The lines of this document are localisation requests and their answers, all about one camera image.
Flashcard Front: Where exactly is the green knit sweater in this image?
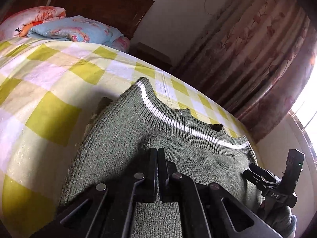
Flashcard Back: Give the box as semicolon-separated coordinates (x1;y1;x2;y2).
58;77;263;238

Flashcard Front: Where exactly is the right gloved hand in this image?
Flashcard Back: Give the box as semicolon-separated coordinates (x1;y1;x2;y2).
256;200;297;237

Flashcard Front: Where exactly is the window with bars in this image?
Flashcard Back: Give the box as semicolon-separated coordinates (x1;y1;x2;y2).
290;62;317;164

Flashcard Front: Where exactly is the pink floral curtain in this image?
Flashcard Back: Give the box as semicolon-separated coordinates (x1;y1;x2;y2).
172;0;316;142

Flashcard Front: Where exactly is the yellow checkered bed sheet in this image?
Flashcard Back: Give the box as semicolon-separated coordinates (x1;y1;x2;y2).
1;38;248;237

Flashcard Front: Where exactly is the dark wooden nightstand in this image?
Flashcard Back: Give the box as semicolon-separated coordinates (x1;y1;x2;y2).
129;42;172;71

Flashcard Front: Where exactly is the blue floral folded quilt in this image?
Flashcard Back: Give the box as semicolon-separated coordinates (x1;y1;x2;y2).
27;16;130;52

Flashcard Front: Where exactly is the dark wooden headboard right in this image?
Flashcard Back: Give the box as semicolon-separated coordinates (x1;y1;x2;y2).
49;0;154;39

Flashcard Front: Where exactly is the dark wooden headboard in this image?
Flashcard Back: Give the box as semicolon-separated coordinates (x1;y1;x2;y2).
1;0;48;23
49;0;154;39

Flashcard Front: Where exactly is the pink floral folded quilt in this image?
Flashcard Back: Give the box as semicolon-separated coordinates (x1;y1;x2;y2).
1;6;66;40

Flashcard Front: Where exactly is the dark wooden headboard left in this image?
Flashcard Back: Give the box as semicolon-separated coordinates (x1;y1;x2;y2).
1;0;48;23

